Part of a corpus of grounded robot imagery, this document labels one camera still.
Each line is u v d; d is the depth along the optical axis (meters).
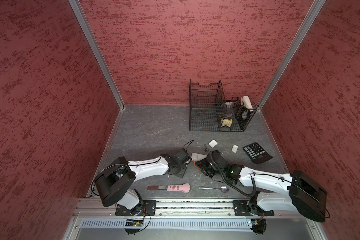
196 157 0.91
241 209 0.74
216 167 0.62
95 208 0.75
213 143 1.00
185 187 0.79
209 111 1.18
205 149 0.96
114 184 0.43
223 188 0.79
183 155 0.68
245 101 0.97
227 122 1.09
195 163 0.83
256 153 0.92
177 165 0.66
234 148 0.97
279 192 0.48
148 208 0.74
